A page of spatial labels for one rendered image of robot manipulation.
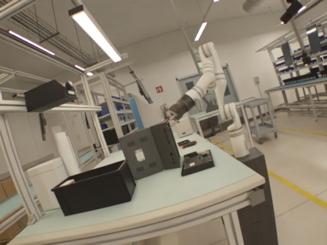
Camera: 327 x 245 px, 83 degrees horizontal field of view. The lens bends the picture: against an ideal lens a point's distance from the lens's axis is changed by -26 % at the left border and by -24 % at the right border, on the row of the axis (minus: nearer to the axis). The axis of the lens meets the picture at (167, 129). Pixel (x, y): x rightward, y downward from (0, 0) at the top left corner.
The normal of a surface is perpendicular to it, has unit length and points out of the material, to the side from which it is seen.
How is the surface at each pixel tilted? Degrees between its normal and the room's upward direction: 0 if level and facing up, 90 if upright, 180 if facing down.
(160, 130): 90
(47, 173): 90
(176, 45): 90
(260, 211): 90
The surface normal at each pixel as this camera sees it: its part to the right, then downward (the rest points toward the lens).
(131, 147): 0.28, -0.01
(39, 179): 0.03, 0.07
